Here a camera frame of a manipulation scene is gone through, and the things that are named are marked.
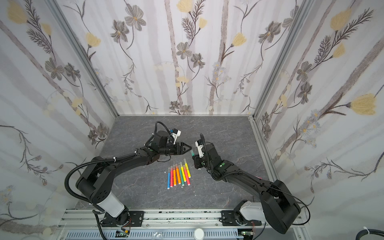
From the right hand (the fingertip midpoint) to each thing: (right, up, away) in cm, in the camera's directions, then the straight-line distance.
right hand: (190, 153), depth 82 cm
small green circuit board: (-34, -38, -10) cm, 52 cm away
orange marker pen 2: (-8, -14, +6) cm, 17 cm away
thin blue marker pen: (-13, -16, +5) cm, 21 cm away
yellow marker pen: (-5, -12, +8) cm, 16 cm away
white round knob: (+4, -31, -20) cm, 37 cm away
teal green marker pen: (+1, 0, +2) cm, 2 cm away
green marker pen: (-6, -15, +6) cm, 17 cm away
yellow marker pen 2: (-2, -10, +9) cm, 14 cm away
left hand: (-2, +4, +2) cm, 5 cm away
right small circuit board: (+28, -37, -11) cm, 48 cm away
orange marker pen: (-10, -14, +6) cm, 18 cm away
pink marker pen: (-12, -15, +6) cm, 20 cm away
